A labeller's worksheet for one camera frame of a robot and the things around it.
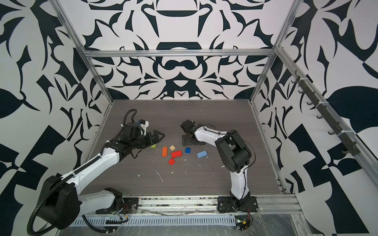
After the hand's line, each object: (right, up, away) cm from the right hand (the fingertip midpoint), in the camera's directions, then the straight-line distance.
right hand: (192, 140), depth 96 cm
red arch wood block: (-10, -8, -5) cm, 13 cm away
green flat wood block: (-25, -4, -3) cm, 25 cm away
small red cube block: (-13, -12, -8) cm, 19 cm away
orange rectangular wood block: (-17, -6, -5) cm, 19 cm away
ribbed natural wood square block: (-13, -4, -3) cm, 14 cm away
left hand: (-18, +5, -14) cm, 24 cm away
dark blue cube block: (-3, -6, -3) cm, 7 cm away
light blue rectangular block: (+6, -8, -5) cm, 11 cm away
